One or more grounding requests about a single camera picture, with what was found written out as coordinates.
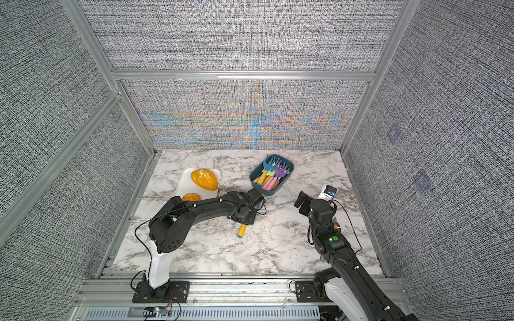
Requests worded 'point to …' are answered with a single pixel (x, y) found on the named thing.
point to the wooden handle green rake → (266, 177)
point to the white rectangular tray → (185, 184)
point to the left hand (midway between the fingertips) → (252, 220)
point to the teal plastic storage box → (255, 174)
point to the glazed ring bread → (191, 196)
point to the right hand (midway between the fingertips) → (310, 191)
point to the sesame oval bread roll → (205, 178)
